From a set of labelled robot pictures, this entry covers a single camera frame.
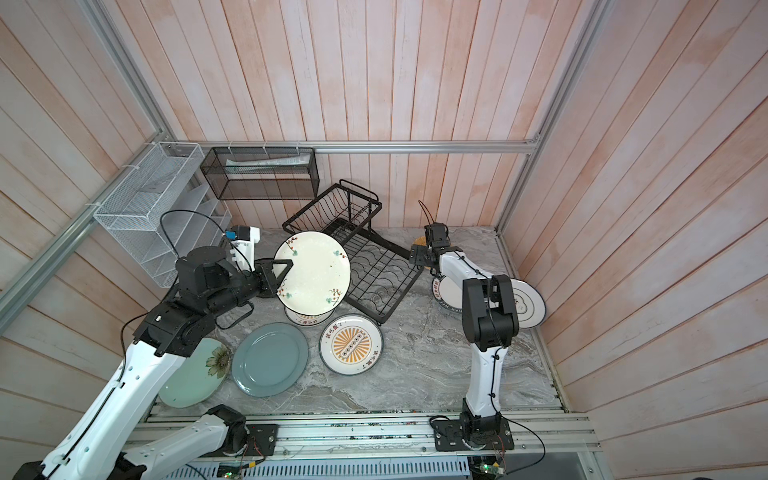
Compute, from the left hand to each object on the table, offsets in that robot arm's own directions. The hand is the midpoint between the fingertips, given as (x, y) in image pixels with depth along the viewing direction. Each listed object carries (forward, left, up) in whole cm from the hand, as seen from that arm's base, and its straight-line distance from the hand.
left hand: (290, 270), depth 65 cm
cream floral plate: (+1, -6, -4) cm, 7 cm away
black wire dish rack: (+25, -21, -33) cm, 46 cm away
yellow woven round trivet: (+19, -32, -11) cm, 39 cm away
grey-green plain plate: (-8, +12, -33) cm, 36 cm away
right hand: (+28, -36, -27) cm, 53 cm away
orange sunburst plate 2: (-3, -11, -35) cm, 37 cm away
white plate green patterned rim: (+16, -44, -34) cm, 58 cm away
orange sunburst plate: (+5, +3, -34) cm, 35 cm away
